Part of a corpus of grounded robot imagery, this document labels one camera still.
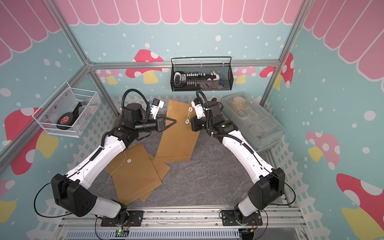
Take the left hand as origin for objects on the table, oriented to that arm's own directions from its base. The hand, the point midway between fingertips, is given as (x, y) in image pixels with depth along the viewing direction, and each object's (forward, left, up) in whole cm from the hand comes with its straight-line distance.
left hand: (175, 124), depth 71 cm
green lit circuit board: (-41, +27, -36) cm, 61 cm away
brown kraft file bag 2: (-8, +11, -33) cm, 36 cm away
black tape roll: (-1, +51, +2) cm, 51 cm away
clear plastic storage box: (+15, -44, -12) cm, 48 cm away
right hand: (+5, -7, -2) cm, 9 cm away
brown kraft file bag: (-6, -2, -5) cm, 8 cm away
